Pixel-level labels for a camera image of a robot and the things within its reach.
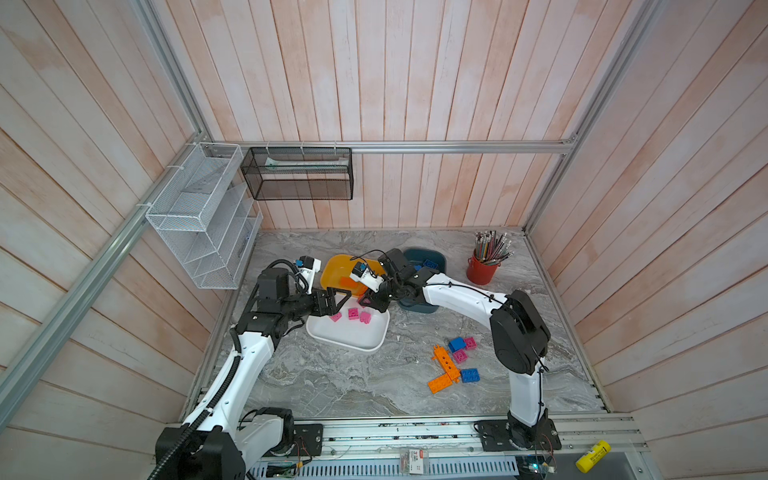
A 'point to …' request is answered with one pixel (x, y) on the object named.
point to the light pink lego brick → (336, 317)
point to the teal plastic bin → (416, 257)
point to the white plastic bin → (353, 326)
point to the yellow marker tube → (593, 457)
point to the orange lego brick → (440, 383)
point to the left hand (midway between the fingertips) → (339, 299)
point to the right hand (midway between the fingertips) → (362, 297)
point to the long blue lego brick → (430, 264)
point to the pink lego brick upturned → (365, 317)
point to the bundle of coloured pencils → (491, 248)
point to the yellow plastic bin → (337, 268)
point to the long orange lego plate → (448, 366)
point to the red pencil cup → (480, 273)
